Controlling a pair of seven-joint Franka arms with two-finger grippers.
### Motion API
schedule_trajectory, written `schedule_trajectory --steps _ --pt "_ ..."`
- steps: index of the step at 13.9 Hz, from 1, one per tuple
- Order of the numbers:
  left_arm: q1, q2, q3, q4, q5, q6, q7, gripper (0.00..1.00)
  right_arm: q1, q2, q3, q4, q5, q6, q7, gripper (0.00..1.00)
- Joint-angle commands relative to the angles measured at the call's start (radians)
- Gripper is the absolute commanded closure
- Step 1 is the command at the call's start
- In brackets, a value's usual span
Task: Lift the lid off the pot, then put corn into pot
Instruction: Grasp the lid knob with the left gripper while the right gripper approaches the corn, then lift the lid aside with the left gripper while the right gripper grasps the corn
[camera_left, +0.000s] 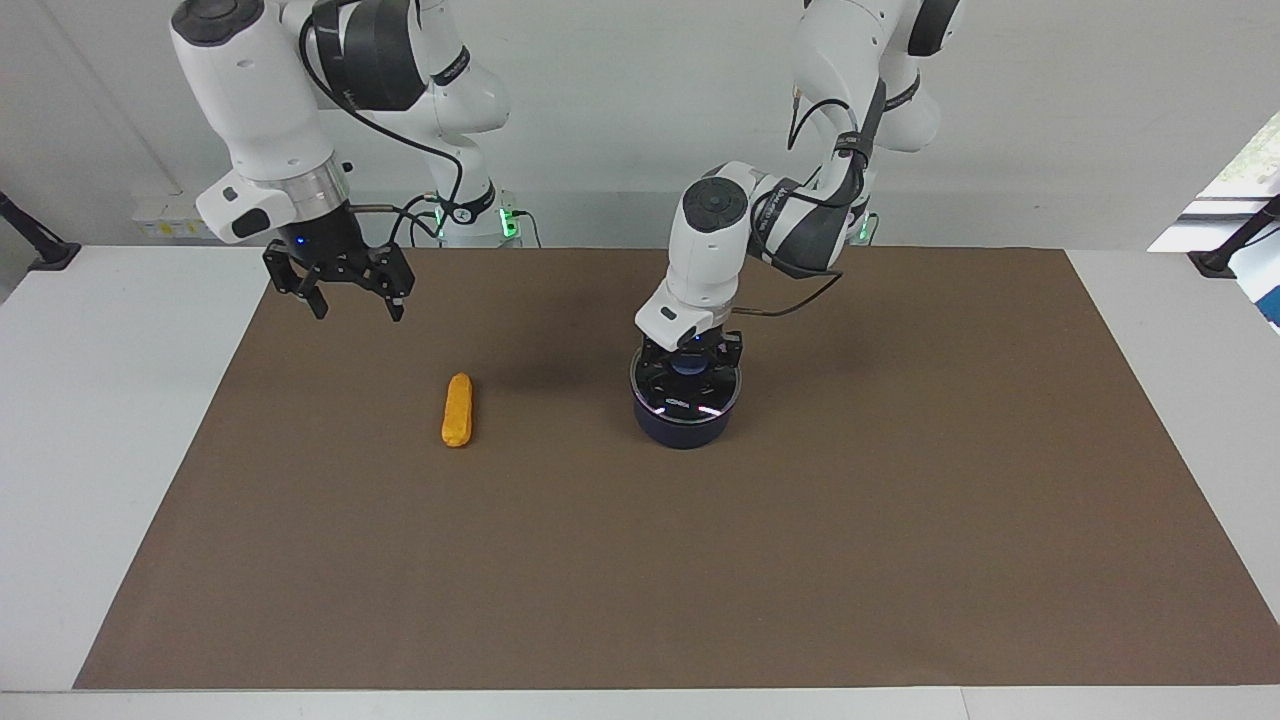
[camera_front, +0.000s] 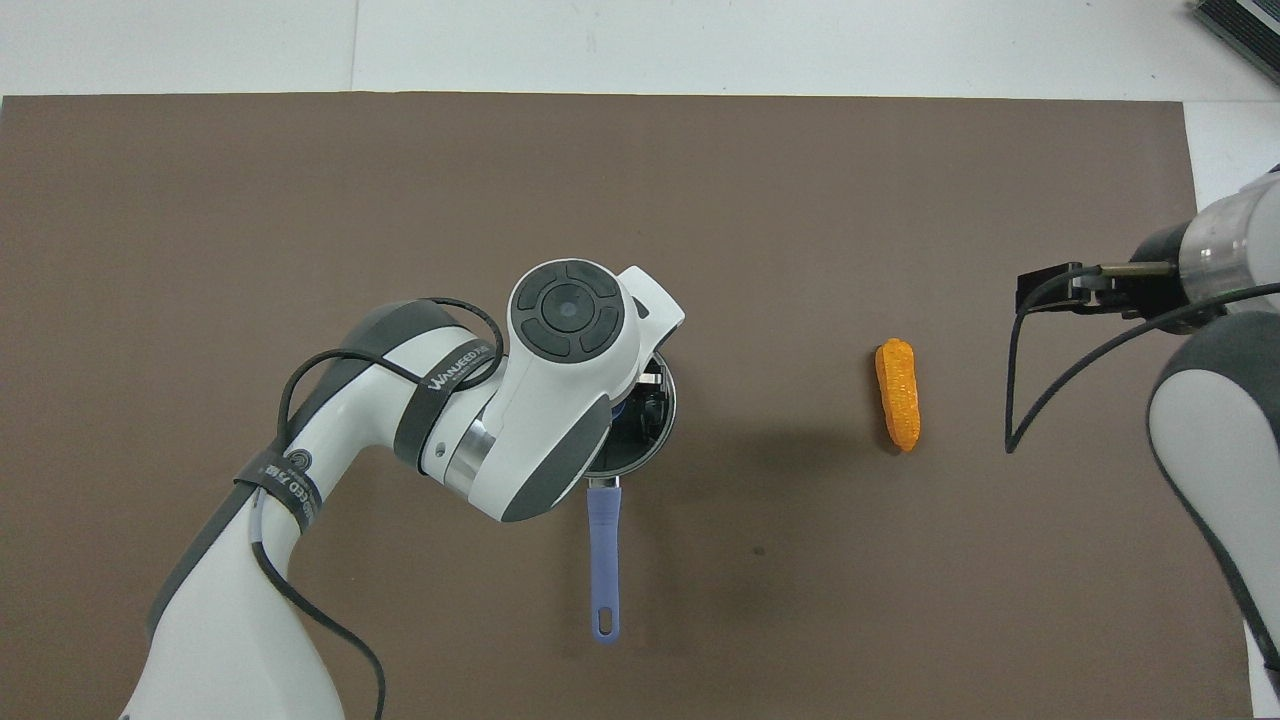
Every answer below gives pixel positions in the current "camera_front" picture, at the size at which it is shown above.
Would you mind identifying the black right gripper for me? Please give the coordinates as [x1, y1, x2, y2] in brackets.
[1016, 222, 1217, 324]

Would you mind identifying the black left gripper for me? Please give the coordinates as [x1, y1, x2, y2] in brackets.
[610, 358, 670, 457]

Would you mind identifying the orange corn cob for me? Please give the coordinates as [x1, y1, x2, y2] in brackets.
[874, 337, 923, 454]

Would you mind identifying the brown table mat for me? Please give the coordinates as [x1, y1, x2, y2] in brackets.
[0, 92, 1257, 720]

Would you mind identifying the grey ribbed metal object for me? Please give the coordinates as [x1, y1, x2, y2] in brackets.
[1188, 0, 1280, 58]

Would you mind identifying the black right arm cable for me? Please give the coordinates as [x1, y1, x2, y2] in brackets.
[1004, 262, 1280, 456]

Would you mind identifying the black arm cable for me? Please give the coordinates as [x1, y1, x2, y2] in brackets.
[1004, 262, 1280, 456]
[248, 297, 507, 720]

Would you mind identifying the blue pot with handle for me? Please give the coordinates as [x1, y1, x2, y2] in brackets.
[584, 348, 679, 644]

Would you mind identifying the black printed cable strap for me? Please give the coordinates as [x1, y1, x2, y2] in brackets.
[393, 338, 507, 473]
[233, 447, 328, 534]

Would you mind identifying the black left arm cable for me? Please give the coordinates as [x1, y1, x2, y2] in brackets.
[248, 297, 507, 720]

